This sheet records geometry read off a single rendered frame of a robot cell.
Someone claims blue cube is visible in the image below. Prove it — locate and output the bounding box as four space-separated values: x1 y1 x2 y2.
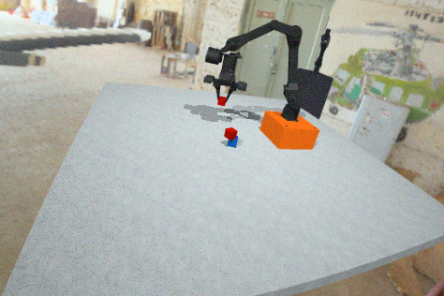
227 136 238 148

